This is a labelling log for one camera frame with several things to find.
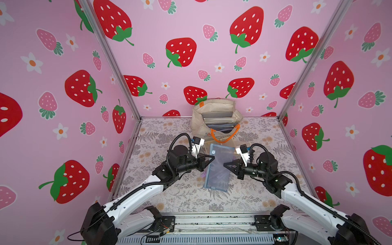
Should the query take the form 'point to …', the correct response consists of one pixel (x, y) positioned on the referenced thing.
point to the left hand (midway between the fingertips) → (215, 158)
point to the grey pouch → (219, 117)
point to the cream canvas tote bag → (216, 133)
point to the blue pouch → (217, 175)
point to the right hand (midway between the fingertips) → (223, 168)
